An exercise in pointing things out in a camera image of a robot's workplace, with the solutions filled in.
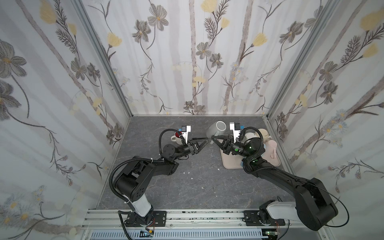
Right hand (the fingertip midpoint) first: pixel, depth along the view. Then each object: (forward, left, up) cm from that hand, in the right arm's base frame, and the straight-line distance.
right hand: (212, 137), depth 67 cm
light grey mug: (+4, -2, +2) cm, 5 cm away
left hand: (+1, +3, -4) cm, 5 cm away
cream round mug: (+19, -40, -23) cm, 50 cm away
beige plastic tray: (+4, -17, -33) cm, 37 cm away
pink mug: (+9, -40, -22) cm, 46 cm away
